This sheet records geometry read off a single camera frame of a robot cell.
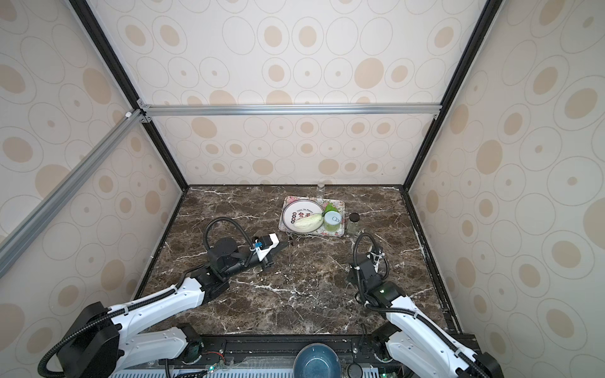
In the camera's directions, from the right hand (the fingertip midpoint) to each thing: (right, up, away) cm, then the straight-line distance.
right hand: (366, 268), depth 84 cm
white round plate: (-25, +21, +25) cm, 41 cm away
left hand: (-26, +11, -13) cm, 31 cm away
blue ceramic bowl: (-18, -25, -13) cm, 33 cm away
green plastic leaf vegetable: (-12, +22, +16) cm, 30 cm away
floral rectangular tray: (-6, +23, +28) cm, 37 cm away
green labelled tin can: (-11, +16, +16) cm, 25 cm away
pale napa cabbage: (-20, +15, +16) cm, 30 cm away
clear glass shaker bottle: (-15, +30, +29) cm, 44 cm away
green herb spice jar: (-2, +13, +16) cm, 21 cm away
